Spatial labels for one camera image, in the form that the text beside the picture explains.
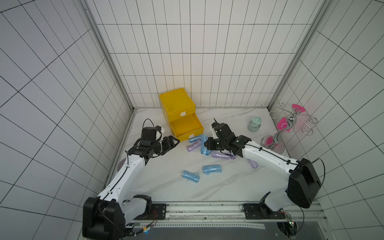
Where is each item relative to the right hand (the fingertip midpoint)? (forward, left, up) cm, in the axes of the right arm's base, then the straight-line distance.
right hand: (205, 140), depth 84 cm
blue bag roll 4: (-17, +6, -11) cm, 22 cm away
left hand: (-6, +17, +1) cm, 18 cm away
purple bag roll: (+3, +7, -12) cm, 14 cm away
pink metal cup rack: (+10, -45, +13) cm, 48 cm away
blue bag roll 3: (-12, -5, -11) cm, 17 cm away
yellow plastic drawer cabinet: (+17, +17, +7) cm, 25 cm away
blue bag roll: (+7, +9, -12) cm, 16 cm away
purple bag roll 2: (-3, -10, -12) cm, 16 cm away
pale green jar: (+20, -35, -11) cm, 42 cm away
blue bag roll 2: (-7, 0, +1) cm, 7 cm away
